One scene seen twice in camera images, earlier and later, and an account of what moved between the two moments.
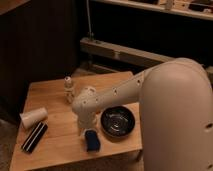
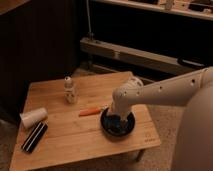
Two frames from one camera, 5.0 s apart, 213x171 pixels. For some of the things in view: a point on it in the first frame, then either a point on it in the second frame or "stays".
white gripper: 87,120 -> 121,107
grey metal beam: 88,44 stays
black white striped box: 34,137 stays
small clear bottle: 68,90 stays
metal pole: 89,22 stays
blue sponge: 92,141 -> 112,121
